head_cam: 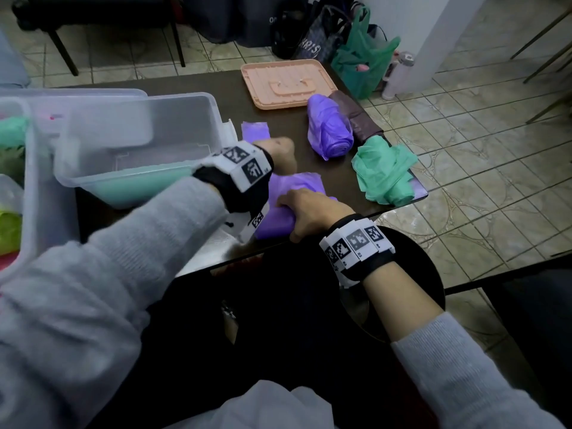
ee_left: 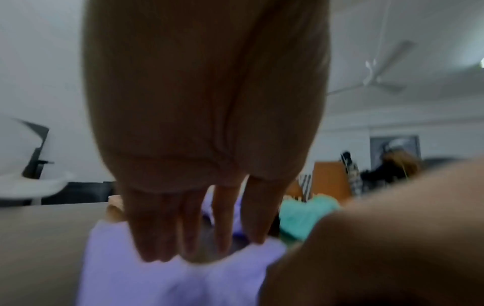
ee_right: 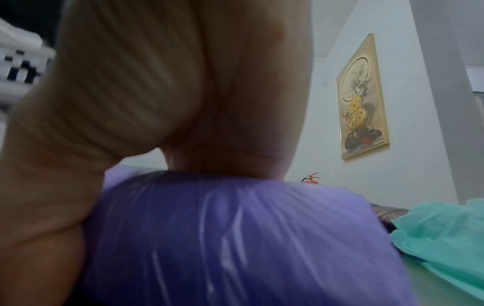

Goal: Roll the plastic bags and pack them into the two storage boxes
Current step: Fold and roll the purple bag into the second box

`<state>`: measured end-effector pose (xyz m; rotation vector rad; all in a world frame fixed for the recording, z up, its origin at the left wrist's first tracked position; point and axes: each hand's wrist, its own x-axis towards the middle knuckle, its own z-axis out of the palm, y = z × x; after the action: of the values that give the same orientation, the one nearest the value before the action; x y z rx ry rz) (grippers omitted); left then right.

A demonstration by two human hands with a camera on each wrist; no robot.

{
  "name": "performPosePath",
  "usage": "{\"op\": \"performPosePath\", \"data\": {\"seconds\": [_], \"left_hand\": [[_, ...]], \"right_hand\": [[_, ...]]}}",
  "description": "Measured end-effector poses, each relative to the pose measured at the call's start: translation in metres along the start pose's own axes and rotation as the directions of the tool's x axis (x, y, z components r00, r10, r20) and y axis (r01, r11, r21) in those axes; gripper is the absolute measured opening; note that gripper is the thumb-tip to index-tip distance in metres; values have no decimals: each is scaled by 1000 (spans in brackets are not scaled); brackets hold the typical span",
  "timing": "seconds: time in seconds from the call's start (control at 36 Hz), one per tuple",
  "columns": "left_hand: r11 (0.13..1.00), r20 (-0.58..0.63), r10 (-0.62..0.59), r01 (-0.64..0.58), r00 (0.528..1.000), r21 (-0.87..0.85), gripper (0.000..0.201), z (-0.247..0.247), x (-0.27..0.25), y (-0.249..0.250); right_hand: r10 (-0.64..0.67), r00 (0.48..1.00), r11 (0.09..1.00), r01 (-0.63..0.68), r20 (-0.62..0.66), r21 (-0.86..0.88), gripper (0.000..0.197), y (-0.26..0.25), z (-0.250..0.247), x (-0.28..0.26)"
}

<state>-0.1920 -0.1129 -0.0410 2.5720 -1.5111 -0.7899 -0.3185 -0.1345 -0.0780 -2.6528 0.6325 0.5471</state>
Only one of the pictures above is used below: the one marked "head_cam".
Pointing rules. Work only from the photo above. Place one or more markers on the person's right hand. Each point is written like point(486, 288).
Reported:
point(317, 212)

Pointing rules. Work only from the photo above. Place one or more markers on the person's left hand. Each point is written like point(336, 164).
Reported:
point(281, 156)

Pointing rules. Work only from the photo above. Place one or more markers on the purple bag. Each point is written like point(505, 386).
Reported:
point(330, 129)
point(295, 183)

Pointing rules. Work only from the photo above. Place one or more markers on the brown bag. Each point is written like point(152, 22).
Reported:
point(357, 116)

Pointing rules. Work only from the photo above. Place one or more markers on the small clear plastic bin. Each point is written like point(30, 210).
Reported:
point(178, 125)

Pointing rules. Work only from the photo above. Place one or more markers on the olive green bag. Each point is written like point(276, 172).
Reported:
point(9, 165)

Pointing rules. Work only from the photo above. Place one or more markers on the white bag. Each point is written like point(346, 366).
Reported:
point(9, 194)

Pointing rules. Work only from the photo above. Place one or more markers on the yellow-green bag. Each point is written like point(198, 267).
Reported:
point(9, 232)

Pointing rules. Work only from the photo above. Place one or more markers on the red plastic bag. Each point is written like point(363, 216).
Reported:
point(6, 261)

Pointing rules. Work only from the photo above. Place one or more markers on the person's right forearm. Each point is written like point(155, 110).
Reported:
point(438, 361)

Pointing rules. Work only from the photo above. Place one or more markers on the person's left forearm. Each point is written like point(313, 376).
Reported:
point(98, 299)

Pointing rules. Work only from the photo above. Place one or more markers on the person's black trousers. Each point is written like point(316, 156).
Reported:
point(286, 326)

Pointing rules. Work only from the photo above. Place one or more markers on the black left wristband with markers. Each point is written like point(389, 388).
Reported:
point(237, 192)

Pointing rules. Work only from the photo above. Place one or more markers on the black wristband with markers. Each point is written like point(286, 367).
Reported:
point(237, 192)
point(371, 268)

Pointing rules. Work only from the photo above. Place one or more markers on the black right wristband with markers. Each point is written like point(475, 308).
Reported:
point(371, 268)

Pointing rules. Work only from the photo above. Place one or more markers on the black round stool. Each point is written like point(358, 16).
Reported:
point(420, 268)

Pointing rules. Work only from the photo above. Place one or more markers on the green plastic bag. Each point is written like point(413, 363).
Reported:
point(364, 62)

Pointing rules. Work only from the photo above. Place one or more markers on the pale pink bottle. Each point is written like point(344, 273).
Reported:
point(395, 78)

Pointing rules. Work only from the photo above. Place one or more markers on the black smartphone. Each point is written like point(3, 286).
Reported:
point(230, 323)

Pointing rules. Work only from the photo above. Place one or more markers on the black chair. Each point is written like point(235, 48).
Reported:
point(111, 8)

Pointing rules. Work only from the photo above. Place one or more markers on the black side table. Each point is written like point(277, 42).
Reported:
point(536, 326)

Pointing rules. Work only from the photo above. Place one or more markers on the thin metal chair legs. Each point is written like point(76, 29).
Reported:
point(545, 53)

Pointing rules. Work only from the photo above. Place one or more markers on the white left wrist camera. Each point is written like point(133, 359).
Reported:
point(248, 227)

